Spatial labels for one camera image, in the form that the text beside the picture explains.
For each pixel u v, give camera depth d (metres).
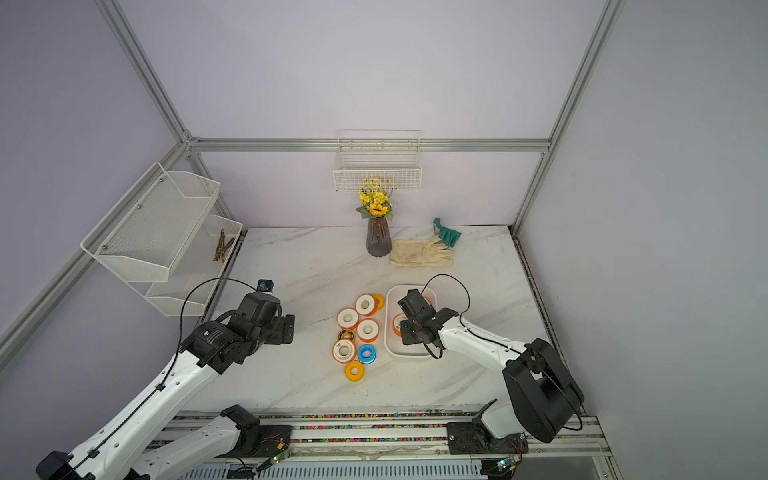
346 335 0.91
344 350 0.87
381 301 0.98
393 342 0.94
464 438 0.73
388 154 0.93
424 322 0.64
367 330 0.93
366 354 0.88
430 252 1.11
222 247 0.96
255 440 0.70
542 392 0.43
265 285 0.66
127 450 0.39
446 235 1.12
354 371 0.86
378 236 1.05
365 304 0.98
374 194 0.93
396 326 0.93
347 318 0.95
